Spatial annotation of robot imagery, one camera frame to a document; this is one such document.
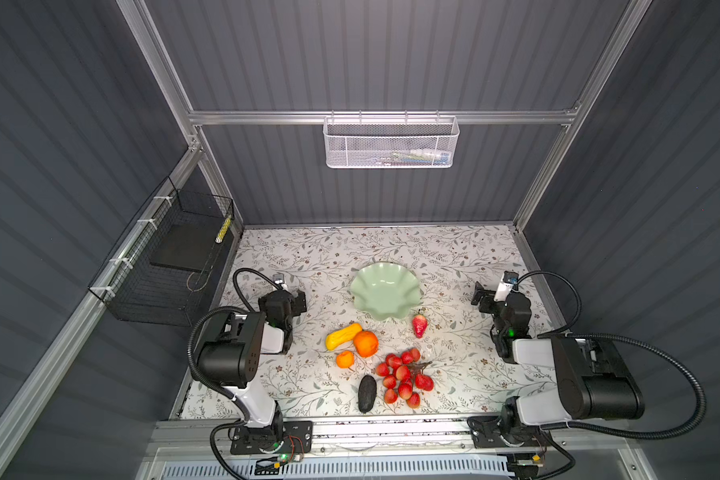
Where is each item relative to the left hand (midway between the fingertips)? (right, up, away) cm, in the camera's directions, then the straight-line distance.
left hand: (281, 293), depth 96 cm
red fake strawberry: (+44, -8, -8) cm, 45 cm away
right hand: (+68, +3, -6) cm, 69 cm away
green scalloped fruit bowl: (+35, 0, +4) cm, 35 cm away
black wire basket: (-22, +9, -23) cm, 33 cm away
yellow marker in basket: (-12, +20, -15) cm, 27 cm away
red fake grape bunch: (+38, -20, -17) cm, 47 cm away
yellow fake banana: (+21, -11, -10) cm, 25 cm away
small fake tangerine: (+22, -17, -13) cm, 30 cm away
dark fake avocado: (+28, -23, -20) cm, 42 cm away
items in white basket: (+43, +43, -3) cm, 61 cm away
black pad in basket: (-18, +15, -18) cm, 30 cm away
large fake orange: (+28, -13, -12) cm, 33 cm away
